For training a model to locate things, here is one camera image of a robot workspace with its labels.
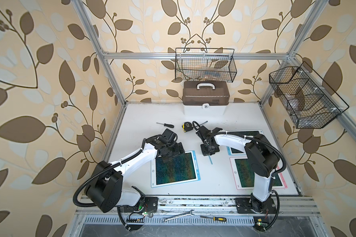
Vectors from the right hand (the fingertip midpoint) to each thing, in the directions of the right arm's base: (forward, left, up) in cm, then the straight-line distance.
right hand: (207, 153), depth 93 cm
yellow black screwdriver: (-35, +1, +1) cm, 35 cm away
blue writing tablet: (-10, +16, 0) cm, 19 cm away
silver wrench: (-34, +26, +1) cm, 43 cm away
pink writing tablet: (-14, -19, 0) cm, 24 cm away
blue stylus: (-3, -1, 0) cm, 3 cm away
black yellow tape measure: (+18, +12, +4) cm, 22 cm away
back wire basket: (+47, -1, +35) cm, 58 cm away
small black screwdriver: (+22, +26, +2) cm, 34 cm away
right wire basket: (+10, -50, +33) cm, 60 cm away
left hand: (-4, +18, +10) cm, 21 cm away
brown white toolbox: (+29, 0, +21) cm, 36 cm away
